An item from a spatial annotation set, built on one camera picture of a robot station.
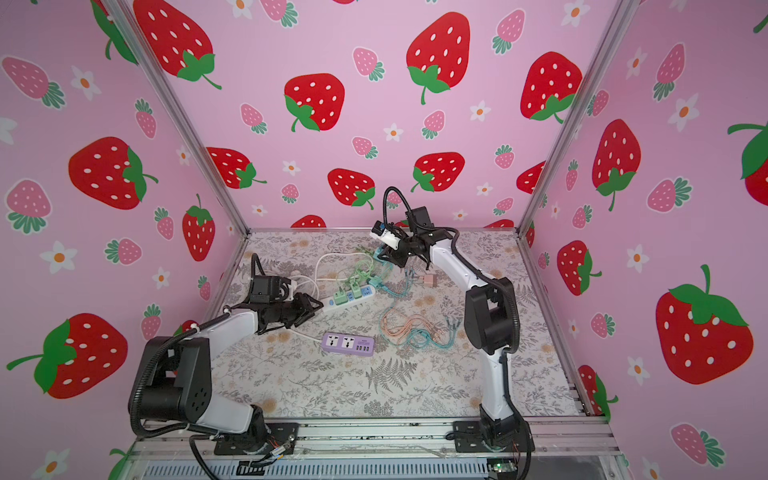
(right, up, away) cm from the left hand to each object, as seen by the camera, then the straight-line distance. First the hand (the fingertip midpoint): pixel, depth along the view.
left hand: (321, 307), depth 92 cm
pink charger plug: (+36, +7, +12) cm, 38 cm away
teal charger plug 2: (+16, +7, +12) cm, 21 cm away
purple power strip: (+11, -11, -4) cm, 16 cm away
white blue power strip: (+2, 0, +5) cm, 5 cm away
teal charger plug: (+17, +16, 0) cm, 23 cm away
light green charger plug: (+6, +3, +2) cm, 6 cm away
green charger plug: (+10, +5, +4) cm, 12 cm away
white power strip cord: (-6, +8, +15) cm, 18 cm away
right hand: (+18, +17, 0) cm, 24 cm away
